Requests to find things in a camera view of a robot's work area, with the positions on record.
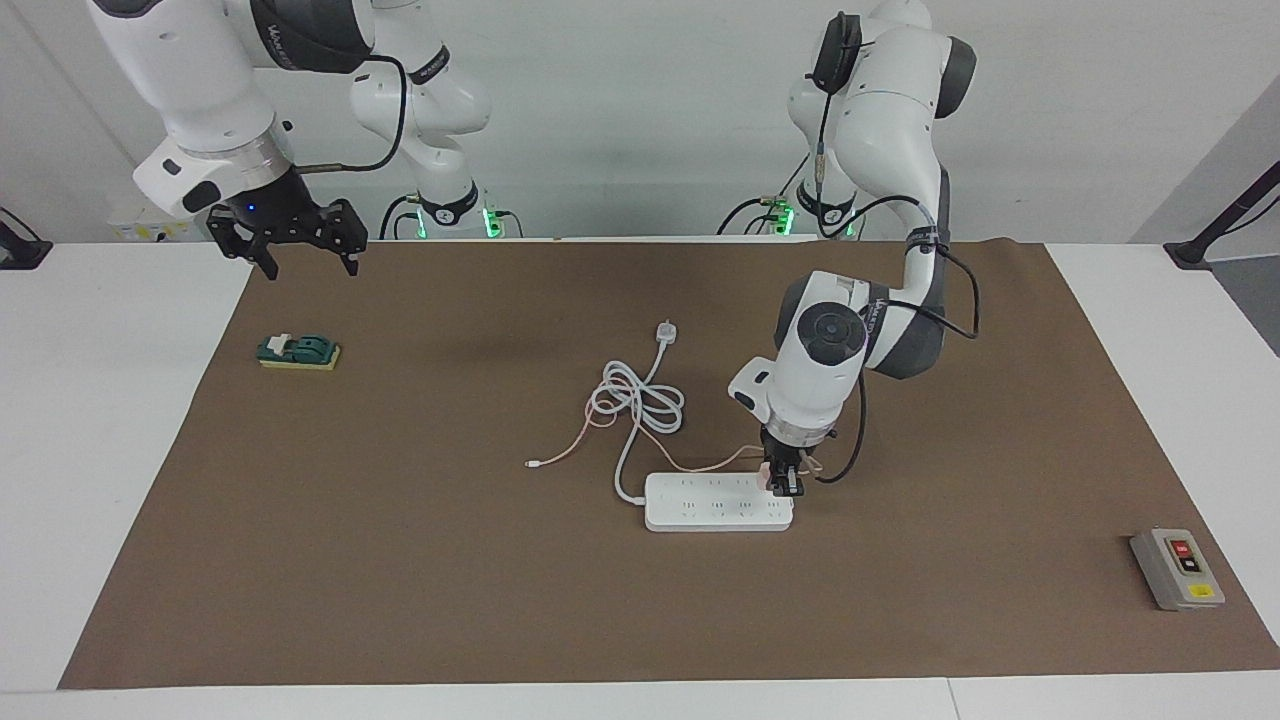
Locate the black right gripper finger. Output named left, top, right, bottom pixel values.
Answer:
left=206, top=205, right=280, bottom=282
left=305, top=198, right=369, bottom=279

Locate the pink charging cable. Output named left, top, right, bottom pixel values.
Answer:
left=526, top=400, right=823, bottom=479

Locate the white power strip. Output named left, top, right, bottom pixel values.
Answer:
left=644, top=472, right=795, bottom=533

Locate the white box with yellow labels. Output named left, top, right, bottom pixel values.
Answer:
left=110, top=205, right=216, bottom=243

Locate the brown table mat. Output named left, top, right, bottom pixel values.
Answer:
left=58, top=238, right=1280, bottom=691

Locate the black stand pole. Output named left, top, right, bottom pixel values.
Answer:
left=1165, top=160, right=1280, bottom=271

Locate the black right base cable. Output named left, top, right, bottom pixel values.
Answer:
left=378, top=193, right=426, bottom=241

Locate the black base cable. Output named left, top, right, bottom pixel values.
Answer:
left=716, top=150, right=813, bottom=238
left=378, top=193, right=426, bottom=241

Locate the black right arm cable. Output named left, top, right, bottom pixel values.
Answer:
left=298, top=55, right=409, bottom=173

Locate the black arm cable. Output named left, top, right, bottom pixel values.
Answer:
left=298, top=55, right=409, bottom=173
left=808, top=10, right=983, bottom=486

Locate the green knife switch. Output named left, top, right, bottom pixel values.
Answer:
left=256, top=333, right=342, bottom=372

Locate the white power strip cord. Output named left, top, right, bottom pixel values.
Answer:
left=588, top=320, right=691, bottom=506

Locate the black clamp mount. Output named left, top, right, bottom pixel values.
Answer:
left=0, top=207, right=53, bottom=271

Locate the black left base cable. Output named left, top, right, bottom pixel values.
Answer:
left=716, top=150, right=813, bottom=238

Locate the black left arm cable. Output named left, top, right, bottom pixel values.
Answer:
left=808, top=10, right=983, bottom=486

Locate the grey on-off switch box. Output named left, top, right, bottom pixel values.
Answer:
left=1130, top=527, right=1226, bottom=612

